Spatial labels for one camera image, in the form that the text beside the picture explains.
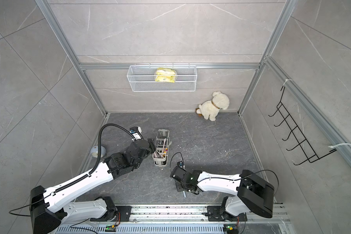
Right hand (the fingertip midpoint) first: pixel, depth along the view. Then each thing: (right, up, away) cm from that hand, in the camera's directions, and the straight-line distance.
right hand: (180, 184), depth 83 cm
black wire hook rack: (+53, +22, -25) cm, 63 cm away
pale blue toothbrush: (+2, -4, -5) cm, 6 cm away
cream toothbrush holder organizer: (-11, +23, +2) cm, 25 cm away
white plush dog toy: (+23, +46, +26) cm, 58 cm away
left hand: (-15, +28, -9) cm, 33 cm away
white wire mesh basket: (-27, +67, +17) cm, 75 cm away
